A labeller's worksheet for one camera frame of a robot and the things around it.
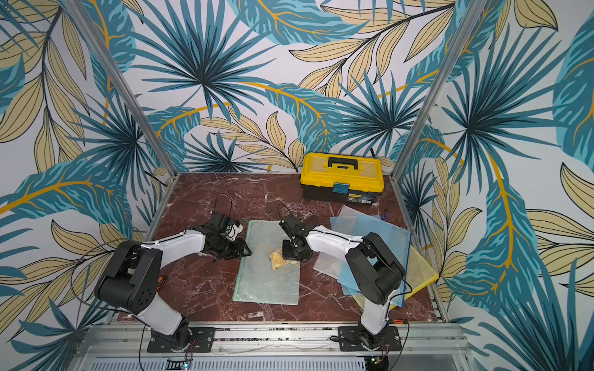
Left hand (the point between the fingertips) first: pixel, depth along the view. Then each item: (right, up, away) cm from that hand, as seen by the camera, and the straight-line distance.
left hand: (246, 255), depth 90 cm
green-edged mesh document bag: (+5, -7, -6) cm, 11 cm away
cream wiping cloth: (+13, -1, -5) cm, 14 cm away
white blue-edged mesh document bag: (+33, -4, 0) cm, 33 cm away
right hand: (+16, 0, 0) cm, 16 cm away
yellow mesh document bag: (+42, -14, -8) cm, 45 cm away
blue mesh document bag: (+59, +14, +13) cm, 62 cm away
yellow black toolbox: (+44, +31, +8) cm, 54 cm away
